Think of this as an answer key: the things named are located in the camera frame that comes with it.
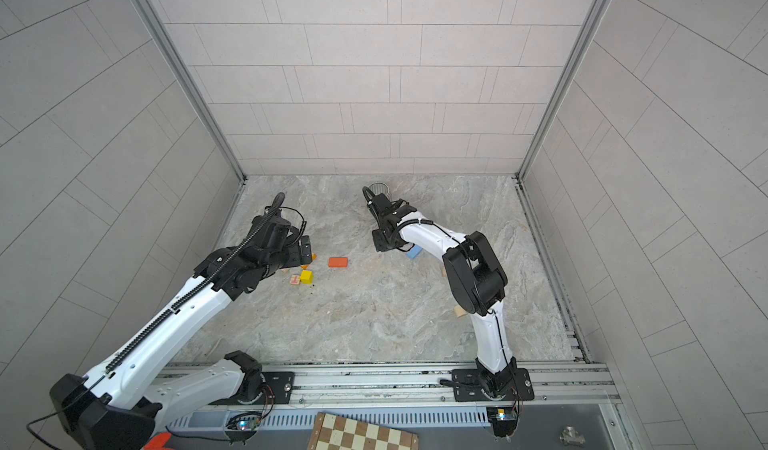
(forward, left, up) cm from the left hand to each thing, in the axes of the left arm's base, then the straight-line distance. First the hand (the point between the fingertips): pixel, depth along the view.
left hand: (305, 244), depth 76 cm
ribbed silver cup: (+32, -17, -15) cm, 40 cm away
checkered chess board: (-38, -12, -15) cm, 43 cm away
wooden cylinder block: (-11, -42, -18) cm, 47 cm away
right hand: (+9, -19, -16) cm, 27 cm away
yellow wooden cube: (-2, +3, -17) cm, 17 cm away
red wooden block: (+4, -5, -19) cm, 20 cm away
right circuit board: (-36, -49, -18) cm, 63 cm away
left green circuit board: (-37, +8, -14) cm, 40 cm away
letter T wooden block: (-2, +7, -18) cm, 19 cm away
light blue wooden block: (-1, -28, -2) cm, 28 cm away
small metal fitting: (-38, -61, -15) cm, 74 cm away
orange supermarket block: (-6, -4, +4) cm, 8 cm away
